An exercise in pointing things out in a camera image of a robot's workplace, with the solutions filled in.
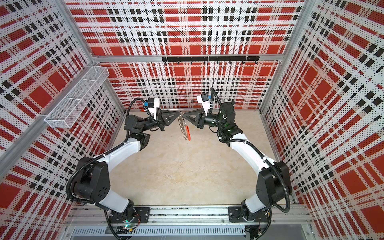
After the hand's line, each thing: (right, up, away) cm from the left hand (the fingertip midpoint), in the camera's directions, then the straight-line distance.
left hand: (180, 115), depth 67 cm
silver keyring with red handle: (+2, -6, +1) cm, 7 cm away
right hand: (+2, -1, -1) cm, 2 cm away
